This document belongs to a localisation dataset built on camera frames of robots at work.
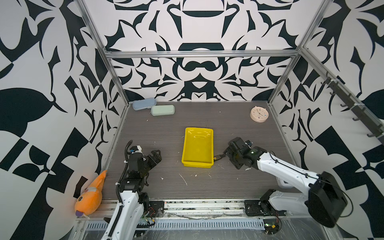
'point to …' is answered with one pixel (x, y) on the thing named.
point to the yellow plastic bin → (198, 148)
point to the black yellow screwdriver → (219, 156)
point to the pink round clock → (259, 114)
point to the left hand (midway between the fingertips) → (153, 152)
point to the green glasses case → (160, 110)
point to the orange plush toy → (89, 201)
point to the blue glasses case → (138, 104)
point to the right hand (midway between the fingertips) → (224, 152)
